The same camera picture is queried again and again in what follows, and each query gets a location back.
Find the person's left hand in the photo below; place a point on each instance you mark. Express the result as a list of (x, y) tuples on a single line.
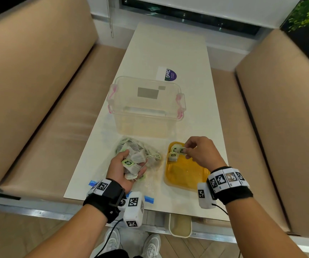
[(115, 171)]

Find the beige bench seat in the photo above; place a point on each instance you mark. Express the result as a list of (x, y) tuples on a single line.
[(283, 131), (36, 91)]

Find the marker cube on right wrist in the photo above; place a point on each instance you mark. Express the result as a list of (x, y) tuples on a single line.
[(205, 196)]

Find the person's right white shoe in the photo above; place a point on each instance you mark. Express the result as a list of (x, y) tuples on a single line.
[(151, 245)]

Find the grey rectangular label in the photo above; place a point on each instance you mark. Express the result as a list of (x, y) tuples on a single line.
[(147, 93)]

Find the person's right hand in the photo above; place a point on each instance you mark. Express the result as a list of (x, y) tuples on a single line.
[(205, 153)]

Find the black left wristband with markers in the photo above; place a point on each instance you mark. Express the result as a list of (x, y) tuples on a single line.
[(106, 198)]

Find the white and purple sticker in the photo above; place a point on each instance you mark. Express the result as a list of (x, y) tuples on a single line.
[(166, 74)]

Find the small white bin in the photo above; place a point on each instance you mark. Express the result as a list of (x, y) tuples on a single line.
[(180, 225)]

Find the black right wristband with markers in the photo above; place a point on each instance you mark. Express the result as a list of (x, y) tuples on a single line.
[(229, 188)]

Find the person's white shoe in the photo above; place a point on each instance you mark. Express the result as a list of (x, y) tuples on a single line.
[(151, 245), (114, 241)]

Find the white roller blind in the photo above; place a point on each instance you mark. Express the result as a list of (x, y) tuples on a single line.
[(224, 8)]

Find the person's left white shoe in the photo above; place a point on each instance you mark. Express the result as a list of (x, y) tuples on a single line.
[(114, 241)]

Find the black wristband with markers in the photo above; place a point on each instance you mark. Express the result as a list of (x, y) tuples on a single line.
[(229, 188), (106, 198)]

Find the person's left forearm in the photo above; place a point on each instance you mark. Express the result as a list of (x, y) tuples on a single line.
[(71, 236)]

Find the clear zip bag with tea bags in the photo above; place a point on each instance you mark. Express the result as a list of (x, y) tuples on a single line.
[(149, 182)]

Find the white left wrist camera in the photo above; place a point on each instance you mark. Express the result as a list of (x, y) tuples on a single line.
[(133, 209)]

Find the person's black trousers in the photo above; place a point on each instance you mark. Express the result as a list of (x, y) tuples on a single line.
[(117, 254)]

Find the clear storage box pink latches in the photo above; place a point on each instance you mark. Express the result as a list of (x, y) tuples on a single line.
[(143, 118)]

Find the yellow tray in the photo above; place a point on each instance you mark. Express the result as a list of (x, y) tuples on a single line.
[(184, 174)]

